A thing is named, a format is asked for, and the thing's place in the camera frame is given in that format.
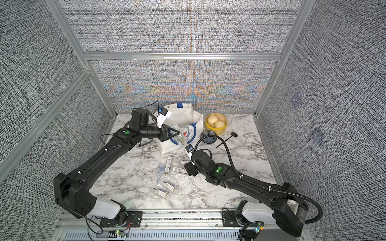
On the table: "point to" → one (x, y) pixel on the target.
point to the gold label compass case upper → (169, 187)
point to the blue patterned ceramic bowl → (208, 139)
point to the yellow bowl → (209, 126)
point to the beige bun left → (212, 119)
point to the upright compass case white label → (167, 167)
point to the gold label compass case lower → (162, 193)
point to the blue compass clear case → (161, 171)
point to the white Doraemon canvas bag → (191, 123)
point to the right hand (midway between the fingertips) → (190, 156)
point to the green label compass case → (180, 138)
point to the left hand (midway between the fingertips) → (180, 131)
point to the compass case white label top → (184, 161)
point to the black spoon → (234, 134)
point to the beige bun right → (219, 124)
